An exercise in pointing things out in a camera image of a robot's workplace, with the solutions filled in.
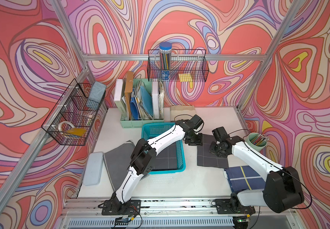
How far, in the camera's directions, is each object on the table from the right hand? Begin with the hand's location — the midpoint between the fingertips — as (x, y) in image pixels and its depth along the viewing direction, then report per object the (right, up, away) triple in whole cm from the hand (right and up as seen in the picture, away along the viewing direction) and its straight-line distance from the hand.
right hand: (214, 155), depth 86 cm
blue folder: (-43, +35, +11) cm, 56 cm away
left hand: (-7, +6, -1) cm, 10 cm away
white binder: (-37, +35, +10) cm, 52 cm away
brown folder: (-52, +40, -2) cm, 66 cm away
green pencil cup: (+24, +6, -6) cm, 25 cm away
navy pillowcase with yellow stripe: (+15, -13, -3) cm, 20 cm away
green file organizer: (-50, +25, +18) cm, 59 cm away
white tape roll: (-81, +20, -15) cm, 85 cm away
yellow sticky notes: (-17, +49, +5) cm, 52 cm away
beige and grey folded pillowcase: (-17, +28, +30) cm, 44 cm away
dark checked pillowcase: (-4, -3, +5) cm, 7 cm away
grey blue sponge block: (-70, +36, -6) cm, 79 cm away
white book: (-60, +39, +1) cm, 72 cm away
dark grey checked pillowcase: (-29, -3, +2) cm, 29 cm away
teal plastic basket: (-40, +14, +13) cm, 45 cm away
